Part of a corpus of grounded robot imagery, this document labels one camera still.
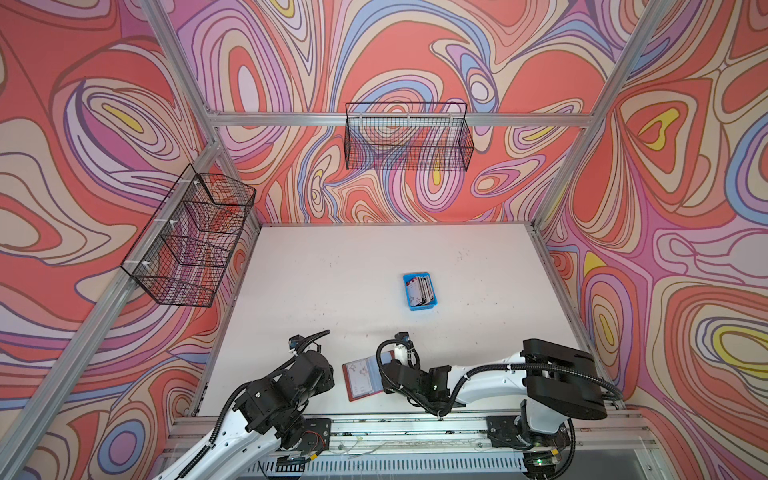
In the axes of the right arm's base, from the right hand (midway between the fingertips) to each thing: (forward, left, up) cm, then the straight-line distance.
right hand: (388, 376), depth 83 cm
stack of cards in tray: (+25, -11, +4) cm, 28 cm away
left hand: (0, +14, +6) cm, 15 cm away
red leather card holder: (-1, +7, +1) cm, 7 cm away
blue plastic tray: (+32, -8, +3) cm, 33 cm away
